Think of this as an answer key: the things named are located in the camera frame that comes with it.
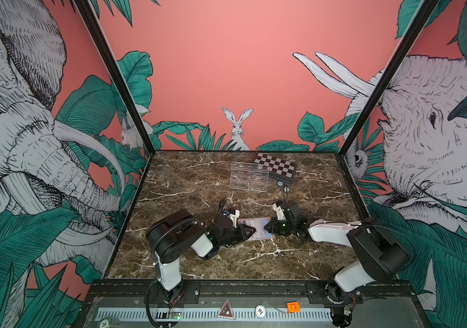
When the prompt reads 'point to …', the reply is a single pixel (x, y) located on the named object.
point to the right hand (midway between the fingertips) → (262, 226)
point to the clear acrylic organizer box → (249, 176)
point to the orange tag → (293, 307)
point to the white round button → (260, 311)
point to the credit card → (259, 224)
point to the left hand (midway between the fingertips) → (257, 229)
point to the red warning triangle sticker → (226, 310)
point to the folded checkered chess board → (279, 169)
